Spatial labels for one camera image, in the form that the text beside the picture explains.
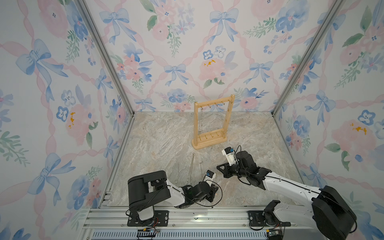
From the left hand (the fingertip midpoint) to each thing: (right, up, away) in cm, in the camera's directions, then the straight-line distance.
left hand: (218, 188), depth 83 cm
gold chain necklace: (-10, +11, +10) cm, 18 cm away
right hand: (0, +12, 0) cm, 12 cm away
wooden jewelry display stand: (-2, +27, +13) cm, 30 cm away
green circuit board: (+26, -18, -10) cm, 33 cm away
